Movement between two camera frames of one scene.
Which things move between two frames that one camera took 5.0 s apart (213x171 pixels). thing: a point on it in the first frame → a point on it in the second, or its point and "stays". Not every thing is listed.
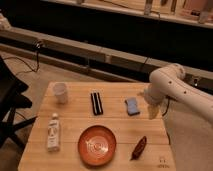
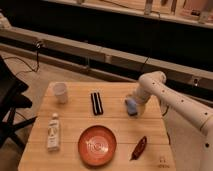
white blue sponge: [131, 103] stays
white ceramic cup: [59, 90] stays
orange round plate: [97, 145] stays
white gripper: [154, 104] → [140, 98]
